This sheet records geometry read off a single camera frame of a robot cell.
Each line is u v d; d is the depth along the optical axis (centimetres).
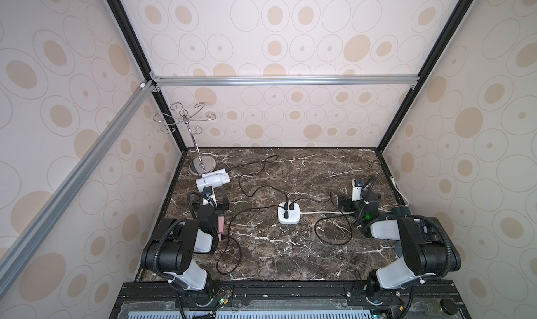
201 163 126
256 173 109
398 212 90
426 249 45
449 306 64
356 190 83
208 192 76
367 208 73
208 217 69
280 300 73
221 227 85
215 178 100
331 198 94
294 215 90
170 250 46
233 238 87
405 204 101
